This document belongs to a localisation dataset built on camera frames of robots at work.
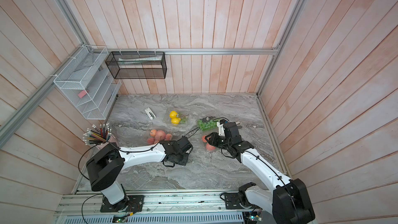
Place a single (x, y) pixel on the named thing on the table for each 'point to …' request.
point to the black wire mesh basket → (137, 65)
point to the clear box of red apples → (209, 146)
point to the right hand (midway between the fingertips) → (206, 137)
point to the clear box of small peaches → (155, 135)
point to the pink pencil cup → (112, 139)
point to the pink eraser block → (82, 94)
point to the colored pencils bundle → (98, 136)
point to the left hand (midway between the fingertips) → (182, 161)
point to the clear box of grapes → (207, 123)
